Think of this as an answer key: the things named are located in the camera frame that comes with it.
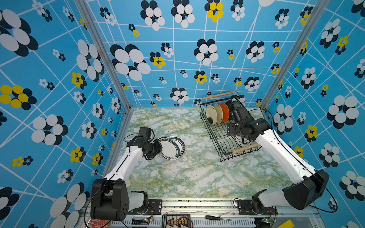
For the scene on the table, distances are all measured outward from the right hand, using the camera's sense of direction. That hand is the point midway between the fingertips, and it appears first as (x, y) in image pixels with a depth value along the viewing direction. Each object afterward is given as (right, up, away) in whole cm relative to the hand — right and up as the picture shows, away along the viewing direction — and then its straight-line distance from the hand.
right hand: (237, 128), depth 79 cm
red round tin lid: (-71, -44, -12) cm, 85 cm away
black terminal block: (-34, -44, -11) cm, 57 cm away
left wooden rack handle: (+5, +25, +26) cm, 36 cm away
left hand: (-43, -12, +7) cm, 45 cm away
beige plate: (-6, +9, +18) cm, 21 cm away
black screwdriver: (-14, -45, -9) cm, 48 cm away
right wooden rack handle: (+3, -11, -4) cm, 12 cm away
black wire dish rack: (-1, -13, +16) cm, 21 cm away
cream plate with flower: (-9, +11, +29) cm, 32 cm away
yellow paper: (+21, -46, -11) cm, 52 cm away
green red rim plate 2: (-39, -15, +14) cm, 44 cm away
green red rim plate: (-33, -12, +17) cm, 39 cm away
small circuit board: (-50, -46, -9) cm, 69 cm away
